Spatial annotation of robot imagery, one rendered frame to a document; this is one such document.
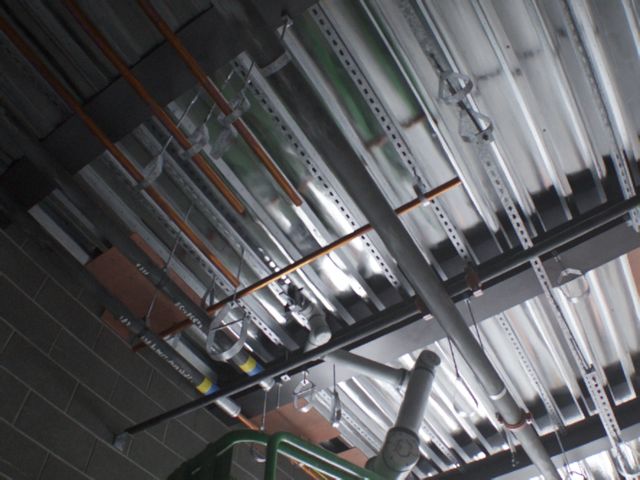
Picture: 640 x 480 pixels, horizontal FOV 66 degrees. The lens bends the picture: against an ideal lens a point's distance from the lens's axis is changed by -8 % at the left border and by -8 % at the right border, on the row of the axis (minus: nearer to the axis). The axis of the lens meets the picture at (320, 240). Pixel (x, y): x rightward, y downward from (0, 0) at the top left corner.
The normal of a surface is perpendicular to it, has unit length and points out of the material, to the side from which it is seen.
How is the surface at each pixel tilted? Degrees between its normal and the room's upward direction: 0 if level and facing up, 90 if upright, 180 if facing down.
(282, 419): 180
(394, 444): 93
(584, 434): 90
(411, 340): 180
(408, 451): 98
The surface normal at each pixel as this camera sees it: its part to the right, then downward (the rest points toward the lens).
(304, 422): 0.00, 0.57
